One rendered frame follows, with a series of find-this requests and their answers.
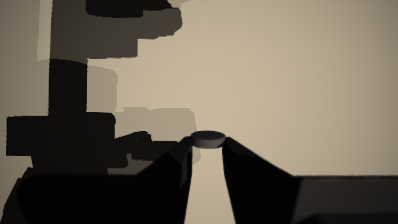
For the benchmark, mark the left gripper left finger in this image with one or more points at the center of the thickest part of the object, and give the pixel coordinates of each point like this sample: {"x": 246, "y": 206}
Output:
{"x": 112, "y": 198}

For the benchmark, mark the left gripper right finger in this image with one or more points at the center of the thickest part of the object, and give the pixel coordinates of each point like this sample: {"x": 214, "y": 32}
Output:
{"x": 262, "y": 193}

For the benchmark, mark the dark grey disc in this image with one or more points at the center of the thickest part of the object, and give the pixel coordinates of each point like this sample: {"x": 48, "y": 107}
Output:
{"x": 208, "y": 139}

